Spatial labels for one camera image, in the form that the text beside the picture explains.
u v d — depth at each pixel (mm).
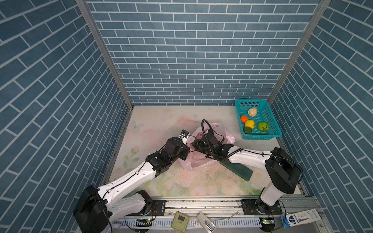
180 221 687
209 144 667
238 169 852
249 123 1029
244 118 1077
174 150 587
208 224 680
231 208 756
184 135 679
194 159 902
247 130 1008
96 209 382
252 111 1114
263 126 1018
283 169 471
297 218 706
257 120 1120
